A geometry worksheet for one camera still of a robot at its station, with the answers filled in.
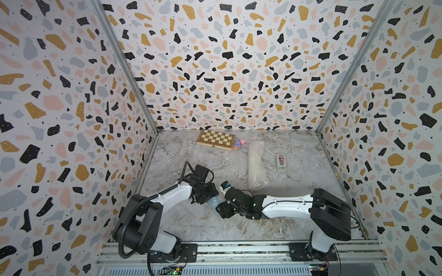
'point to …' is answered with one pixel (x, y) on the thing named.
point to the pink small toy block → (243, 142)
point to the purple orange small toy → (237, 144)
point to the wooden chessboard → (217, 140)
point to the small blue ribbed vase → (214, 202)
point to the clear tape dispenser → (281, 162)
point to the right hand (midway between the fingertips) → (221, 207)
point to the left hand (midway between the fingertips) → (218, 194)
